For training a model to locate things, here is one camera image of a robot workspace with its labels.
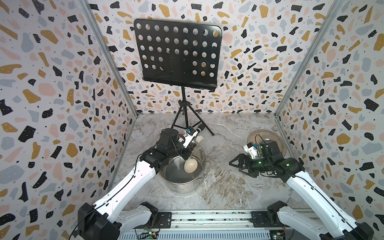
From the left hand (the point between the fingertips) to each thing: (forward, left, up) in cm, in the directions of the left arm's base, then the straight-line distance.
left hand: (195, 143), depth 74 cm
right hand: (-11, -18, -5) cm, 22 cm away
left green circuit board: (-35, +23, -27) cm, 50 cm away
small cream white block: (+18, -2, -22) cm, 29 cm away
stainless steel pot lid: (+22, -47, -23) cm, 57 cm away
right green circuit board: (-36, -39, -26) cm, 59 cm away
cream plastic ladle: (-1, +3, -21) cm, 22 cm away
